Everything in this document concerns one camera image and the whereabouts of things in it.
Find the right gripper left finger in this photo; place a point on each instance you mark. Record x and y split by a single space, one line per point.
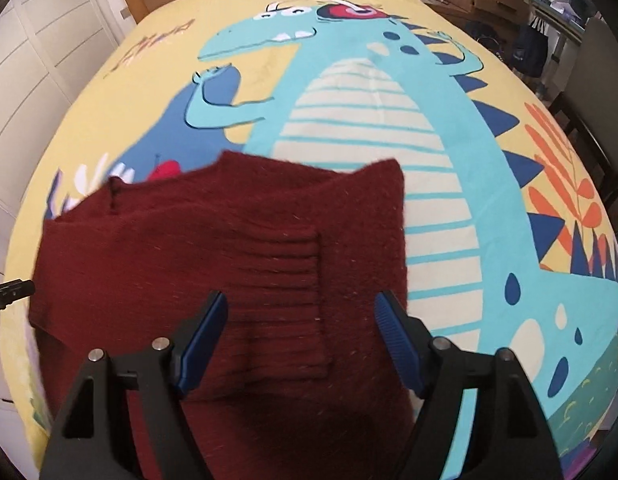
121 407

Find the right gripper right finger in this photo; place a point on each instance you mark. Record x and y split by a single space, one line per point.
485 399

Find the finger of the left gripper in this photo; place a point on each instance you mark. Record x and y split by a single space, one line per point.
15 290

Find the dark red knit sweater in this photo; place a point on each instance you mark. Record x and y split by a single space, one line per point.
300 385

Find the white wardrobe doors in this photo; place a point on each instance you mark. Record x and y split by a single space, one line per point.
49 51

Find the grey upholstered chair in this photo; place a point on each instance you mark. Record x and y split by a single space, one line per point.
590 101

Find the dark bag on floor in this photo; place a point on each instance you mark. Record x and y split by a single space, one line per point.
530 49

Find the dinosaur print bed cover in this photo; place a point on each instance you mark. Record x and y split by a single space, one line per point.
507 242

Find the desk with white legs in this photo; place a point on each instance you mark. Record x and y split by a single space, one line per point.
563 22

